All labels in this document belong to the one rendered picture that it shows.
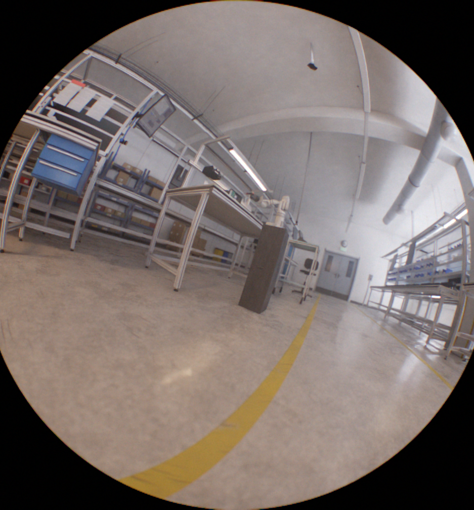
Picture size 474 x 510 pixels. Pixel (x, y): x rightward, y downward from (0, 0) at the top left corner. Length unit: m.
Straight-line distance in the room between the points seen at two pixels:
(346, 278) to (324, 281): 1.15
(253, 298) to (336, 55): 3.83
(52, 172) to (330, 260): 8.53
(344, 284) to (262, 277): 6.80
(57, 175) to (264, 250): 1.83
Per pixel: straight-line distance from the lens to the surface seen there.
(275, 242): 1.49
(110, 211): 4.83
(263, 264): 1.49
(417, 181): 4.41
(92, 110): 2.18
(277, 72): 3.59
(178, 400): 0.54
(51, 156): 1.37
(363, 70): 2.69
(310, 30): 3.35
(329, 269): 8.01
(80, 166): 1.30
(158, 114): 2.08
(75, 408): 0.52
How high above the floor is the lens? 0.45
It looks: 1 degrees up
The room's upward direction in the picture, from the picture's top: 17 degrees clockwise
